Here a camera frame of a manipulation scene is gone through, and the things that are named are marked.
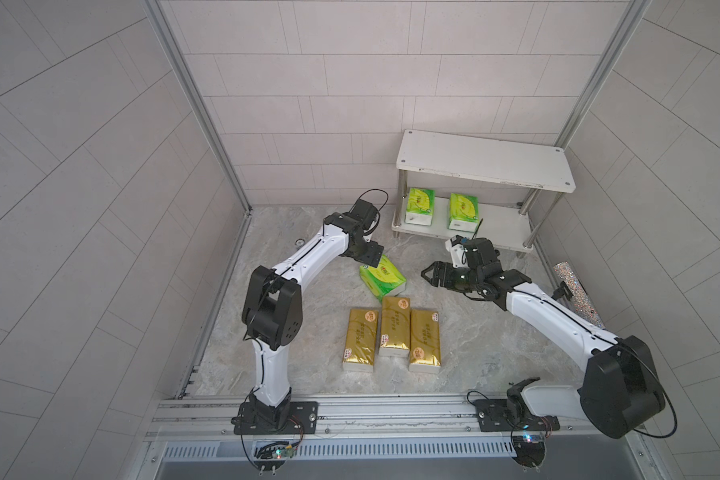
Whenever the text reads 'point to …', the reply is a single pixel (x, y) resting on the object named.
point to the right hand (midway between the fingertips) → (429, 275)
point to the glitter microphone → (580, 299)
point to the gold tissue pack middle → (395, 327)
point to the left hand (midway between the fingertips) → (371, 253)
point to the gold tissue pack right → (425, 342)
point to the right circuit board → (530, 449)
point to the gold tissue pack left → (361, 341)
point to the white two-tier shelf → (500, 162)
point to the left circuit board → (273, 456)
